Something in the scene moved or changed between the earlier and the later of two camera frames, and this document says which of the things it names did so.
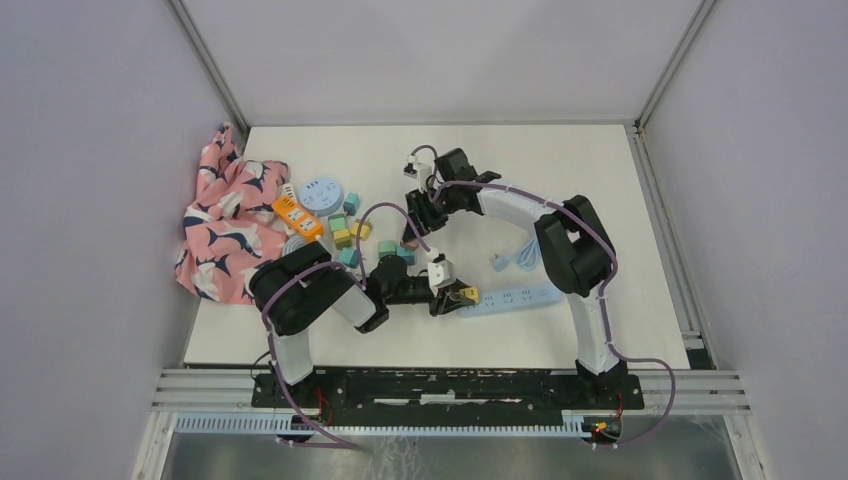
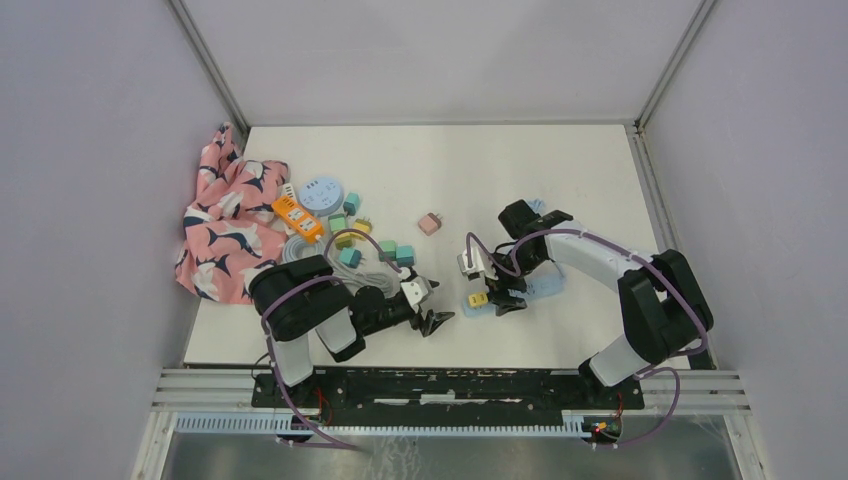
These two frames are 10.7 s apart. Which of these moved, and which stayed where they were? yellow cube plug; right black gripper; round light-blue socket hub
Moved: right black gripper; yellow cube plug
Stayed: round light-blue socket hub
